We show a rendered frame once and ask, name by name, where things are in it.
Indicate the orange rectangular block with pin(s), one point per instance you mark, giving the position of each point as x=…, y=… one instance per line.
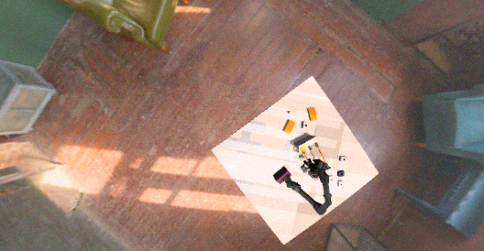
x=289, y=126
x=312, y=113

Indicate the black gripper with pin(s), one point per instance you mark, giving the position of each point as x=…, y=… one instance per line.
x=304, y=169

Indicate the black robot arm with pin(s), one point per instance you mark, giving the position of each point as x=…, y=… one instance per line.
x=318, y=170

